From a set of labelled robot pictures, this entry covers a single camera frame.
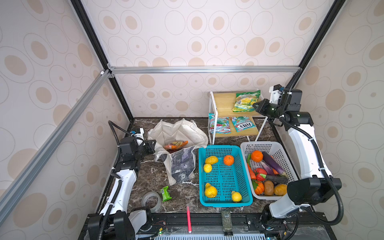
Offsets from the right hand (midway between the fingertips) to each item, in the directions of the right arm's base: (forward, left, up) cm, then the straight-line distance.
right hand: (254, 103), depth 74 cm
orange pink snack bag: (-6, +42, -27) cm, 50 cm away
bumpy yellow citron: (-13, +20, -34) cm, 41 cm away
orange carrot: (-23, -2, -32) cm, 39 cm away
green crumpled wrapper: (-32, +46, -36) cm, 67 cm away
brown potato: (-31, -10, -33) cm, 46 cm away
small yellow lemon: (-18, +22, -34) cm, 45 cm away
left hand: (-10, +49, -15) cm, 52 cm away
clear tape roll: (-39, +50, -35) cm, 73 cm away
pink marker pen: (-46, +33, -37) cm, 68 cm away
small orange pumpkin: (-31, -4, -33) cm, 45 cm away
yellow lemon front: (-34, +8, -34) cm, 49 cm away
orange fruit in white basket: (-11, -8, -33) cm, 36 cm away
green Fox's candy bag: (+5, 0, -20) cm, 20 cm away
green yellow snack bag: (+3, +4, -1) cm, 5 cm away
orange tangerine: (-13, +10, -33) cm, 37 cm away
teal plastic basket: (-23, +12, -38) cm, 46 cm away
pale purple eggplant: (-19, -14, -35) cm, 42 cm away
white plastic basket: (-8, -21, -32) cm, 38 cm away
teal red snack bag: (+2, +13, -19) cm, 23 cm away
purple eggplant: (-16, -17, -34) cm, 42 cm away
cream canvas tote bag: (-22, +37, -21) cm, 48 cm away
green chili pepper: (-11, -4, -36) cm, 38 cm away
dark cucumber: (-27, -14, -30) cm, 43 cm away
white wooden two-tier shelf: (-2, +10, -6) cm, 11 cm away
